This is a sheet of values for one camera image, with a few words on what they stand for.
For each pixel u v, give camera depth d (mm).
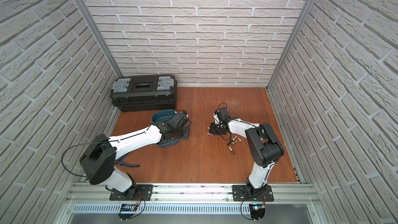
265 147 485
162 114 985
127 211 712
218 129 824
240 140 908
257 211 691
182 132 757
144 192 741
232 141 897
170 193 758
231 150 873
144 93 923
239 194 729
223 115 773
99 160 432
